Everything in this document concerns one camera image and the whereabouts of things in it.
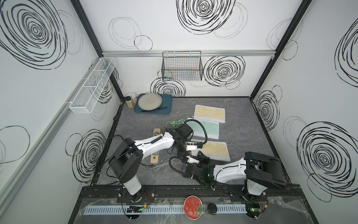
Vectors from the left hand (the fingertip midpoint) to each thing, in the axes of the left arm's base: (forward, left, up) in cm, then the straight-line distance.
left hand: (187, 151), depth 85 cm
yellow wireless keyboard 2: (+2, -19, -2) cm, 19 cm away
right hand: (-1, -9, -1) cm, 9 cm away
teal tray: (+45, +17, -4) cm, 48 cm away
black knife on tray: (+35, +26, -4) cm, 44 cm away
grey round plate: (+44, +31, -3) cm, 54 cm away
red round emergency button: (-28, -3, -1) cm, 29 cm away
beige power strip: (-3, +20, -2) cm, 20 cm away
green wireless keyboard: (+19, -18, -3) cm, 27 cm away
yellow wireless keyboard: (+33, -18, -3) cm, 38 cm away
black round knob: (-29, -11, +6) cm, 31 cm away
